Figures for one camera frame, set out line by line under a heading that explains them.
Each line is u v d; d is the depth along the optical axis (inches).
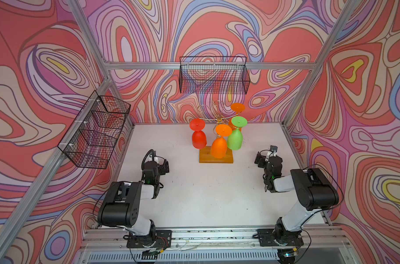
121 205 17.9
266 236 28.7
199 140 33.1
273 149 32.3
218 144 30.7
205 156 40.1
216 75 37.9
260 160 34.1
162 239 28.8
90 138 31.5
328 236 30.2
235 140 32.1
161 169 32.9
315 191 18.9
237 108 32.3
